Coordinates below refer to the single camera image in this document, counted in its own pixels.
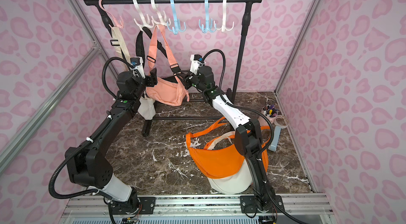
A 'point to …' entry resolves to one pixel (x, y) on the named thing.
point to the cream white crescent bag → (238, 183)
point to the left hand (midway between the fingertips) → (149, 66)
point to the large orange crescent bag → (222, 163)
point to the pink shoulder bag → (171, 90)
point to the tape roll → (282, 126)
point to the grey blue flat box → (273, 146)
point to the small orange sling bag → (215, 124)
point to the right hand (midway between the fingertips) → (181, 72)
